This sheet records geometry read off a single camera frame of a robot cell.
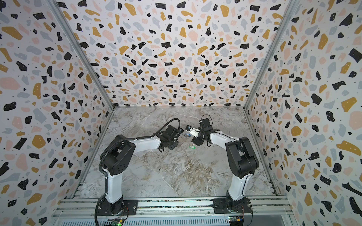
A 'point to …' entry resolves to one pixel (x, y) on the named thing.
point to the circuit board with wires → (117, 221)
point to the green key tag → (193, 147)
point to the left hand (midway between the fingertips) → (175, 138)
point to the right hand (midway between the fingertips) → (195, 132)
